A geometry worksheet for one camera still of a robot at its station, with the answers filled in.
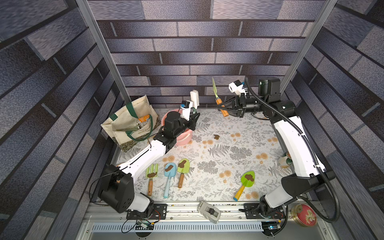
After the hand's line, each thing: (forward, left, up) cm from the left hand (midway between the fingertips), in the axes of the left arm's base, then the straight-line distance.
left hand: (197, 112), depth 75 cm
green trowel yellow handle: (-25, -29, -32) cm, 49 cm away
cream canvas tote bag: (+15, +45, -27) cm, 55 cm away
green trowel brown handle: (-18, +8, -32) cm, 38 cm away
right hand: (-10, -7, +13) cm, 18 cm away
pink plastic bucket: (-4, +6, -17) cm, 19 cm away
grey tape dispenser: (-41, -8, -28) cm, 50 cm away
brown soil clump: (+7, -14, -32) cm, 35 cm away
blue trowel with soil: (-19, +16, -32) cm, 40 cm away
